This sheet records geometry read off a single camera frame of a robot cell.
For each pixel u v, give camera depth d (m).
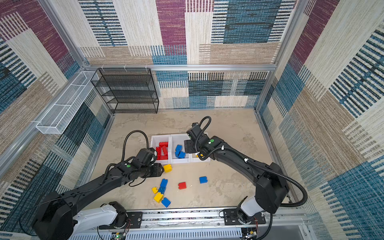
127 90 1.10
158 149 0.98
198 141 0.60
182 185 0.84
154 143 1.00
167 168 0.89
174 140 0.98
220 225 0.73
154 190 0.82
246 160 0.46
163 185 0.84
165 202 0.79
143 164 0.65
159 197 0.79
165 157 0.97
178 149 0.94
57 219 0.39
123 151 0.70
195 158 0.89
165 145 0.97
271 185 0.41
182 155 0.92
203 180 0.86
